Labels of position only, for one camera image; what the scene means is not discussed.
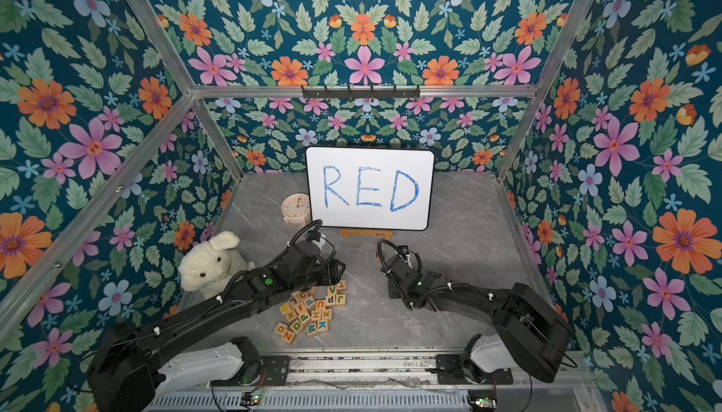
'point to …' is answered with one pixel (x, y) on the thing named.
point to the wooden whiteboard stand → (369, 232)
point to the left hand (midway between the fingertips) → (343, 267)
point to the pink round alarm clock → (295, 208)
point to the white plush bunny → (207, 265)
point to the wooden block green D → (296, 325)
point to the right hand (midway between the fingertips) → (399, 278)
